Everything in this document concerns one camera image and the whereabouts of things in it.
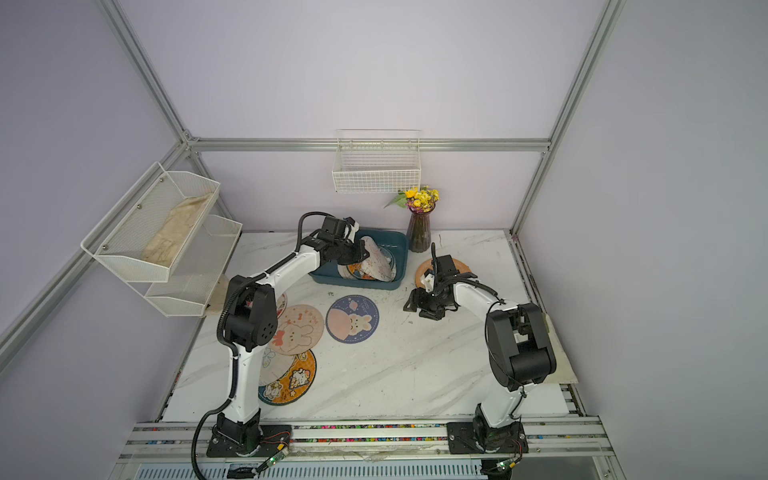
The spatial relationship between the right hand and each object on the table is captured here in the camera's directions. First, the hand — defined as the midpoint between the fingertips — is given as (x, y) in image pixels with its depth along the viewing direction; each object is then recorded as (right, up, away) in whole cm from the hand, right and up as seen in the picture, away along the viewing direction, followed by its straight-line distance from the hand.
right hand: (406, 311), depth 91 cm
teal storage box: (-2, +22, +23) cm, 32 cm away
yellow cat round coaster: (-32, -19, -8) cm, 38 cm away
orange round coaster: (+8, +13, +19) cm, 25 cm away
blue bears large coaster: (-19, +12, +15) cm, 27 cm away
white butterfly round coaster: (-10, +14, +8) cm, 19 cm away
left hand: (-12, +17, +7) cm, 23 cm away
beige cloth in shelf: (-64, +20, -15) cm, 69 cm away
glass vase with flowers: (+5, +35, +6) cm, 36 cm away
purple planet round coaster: (-18, -4, +5) cm, 18 cm away
